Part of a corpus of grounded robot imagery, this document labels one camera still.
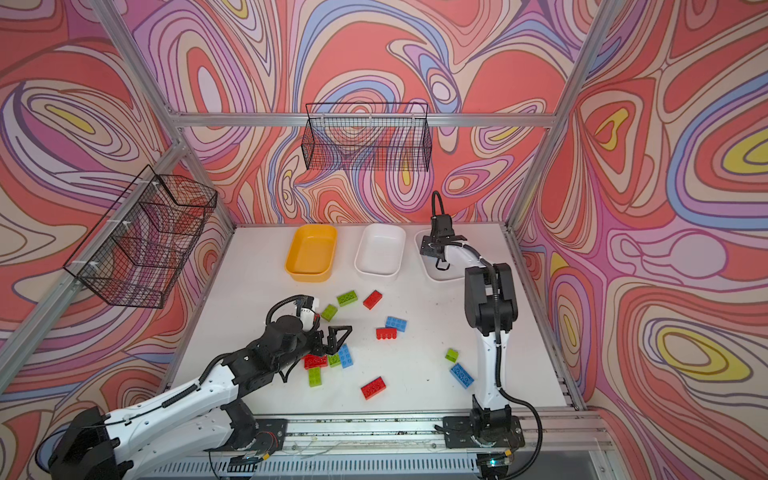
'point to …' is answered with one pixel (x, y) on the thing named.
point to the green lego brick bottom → (314, 377)
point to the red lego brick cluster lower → (315, 361)
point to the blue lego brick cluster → (345, 356)
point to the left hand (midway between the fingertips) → (338, 325)
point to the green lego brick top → (347, 298)
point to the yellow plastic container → (311, 253)
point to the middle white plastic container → (380, 250)
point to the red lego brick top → (372, 299)
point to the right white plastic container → (458, 256)
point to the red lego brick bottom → (373, 388)
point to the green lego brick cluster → (334, 360)
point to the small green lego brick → (329, 312)
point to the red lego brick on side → (386, 333)
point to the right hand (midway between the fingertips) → (438, 251)
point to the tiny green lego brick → (452, 355)
